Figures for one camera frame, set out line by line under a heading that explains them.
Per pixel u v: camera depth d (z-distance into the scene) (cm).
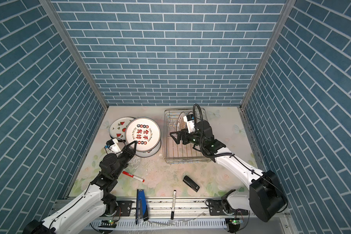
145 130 83
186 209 75
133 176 84
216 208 73
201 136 60
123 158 65
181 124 99
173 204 75
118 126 105
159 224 71
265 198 41
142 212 71
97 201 56
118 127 103
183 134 68
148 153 93
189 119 69
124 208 74
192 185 79
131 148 77
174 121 111
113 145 71
